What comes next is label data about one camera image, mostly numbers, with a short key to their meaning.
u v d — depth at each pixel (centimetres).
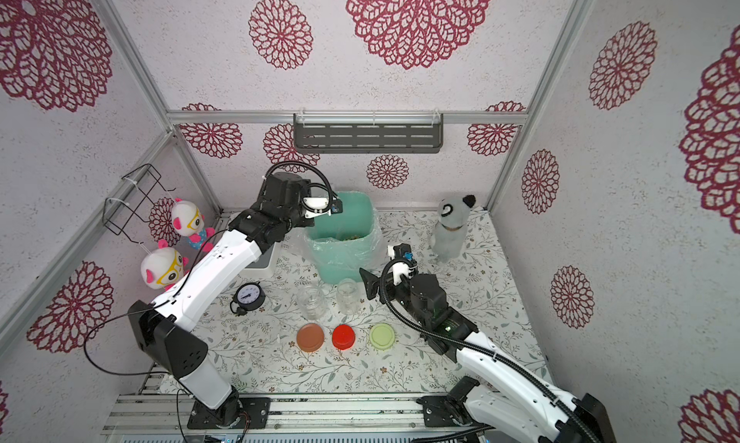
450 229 98
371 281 62
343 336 87
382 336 86
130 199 77
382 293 53
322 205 69
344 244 78
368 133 94
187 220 93
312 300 95
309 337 86
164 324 43
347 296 96
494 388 49
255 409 74
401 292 63
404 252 60
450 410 65
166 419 74
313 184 65
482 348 49
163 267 80
